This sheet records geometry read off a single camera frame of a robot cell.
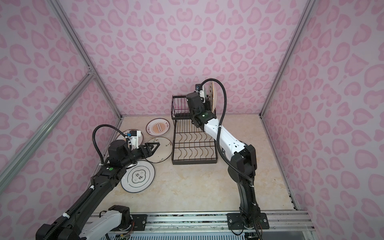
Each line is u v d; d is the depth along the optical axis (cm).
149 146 69
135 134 70
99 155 62
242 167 50
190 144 101
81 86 82
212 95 78
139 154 68
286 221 75
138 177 88
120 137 107
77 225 41
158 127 113
